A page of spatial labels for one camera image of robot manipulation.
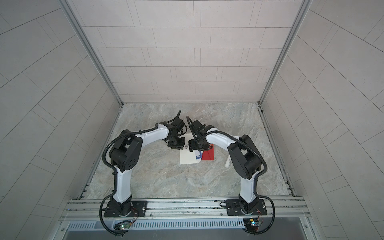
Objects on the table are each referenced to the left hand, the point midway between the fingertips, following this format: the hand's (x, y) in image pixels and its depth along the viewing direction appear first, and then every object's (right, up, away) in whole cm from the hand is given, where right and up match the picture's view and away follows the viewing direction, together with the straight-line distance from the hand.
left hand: (187, 146), depth 94 cm
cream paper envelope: (0, -5, -5) cm, 7 cm away
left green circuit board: (-25, -28, -30) cm, 48 cm away
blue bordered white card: (+7, -4, -5) cm, 10 cm away
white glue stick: (+24, -8, -10) cm, 27 cm away
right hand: (+4, -1, -4) cm, 6 cm away
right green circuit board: (+32, -30, -26) cm, 51 cm away
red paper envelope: (+13, -4, -5) cm, 15 cm away
